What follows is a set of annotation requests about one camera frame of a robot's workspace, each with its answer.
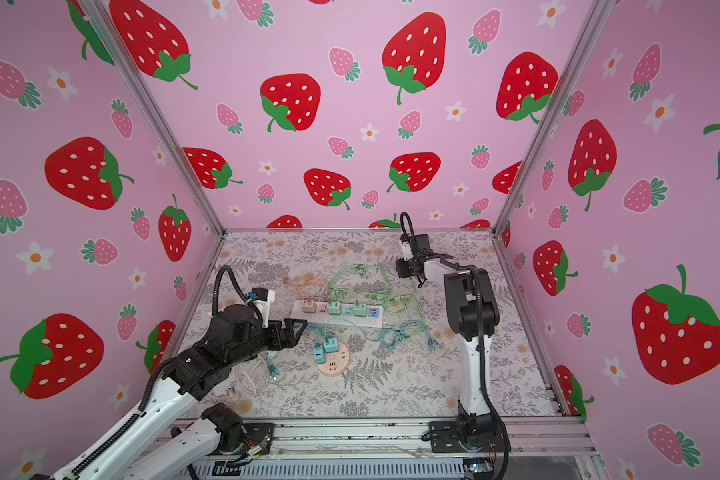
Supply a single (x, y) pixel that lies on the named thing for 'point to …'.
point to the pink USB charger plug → (308, 306)
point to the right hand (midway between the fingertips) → (404, 264)
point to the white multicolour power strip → (374, 318)
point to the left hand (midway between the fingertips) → (295, 322)
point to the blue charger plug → (331, 345)
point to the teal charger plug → (319, 355)
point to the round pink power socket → (336, 362)
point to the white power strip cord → (251, 378)
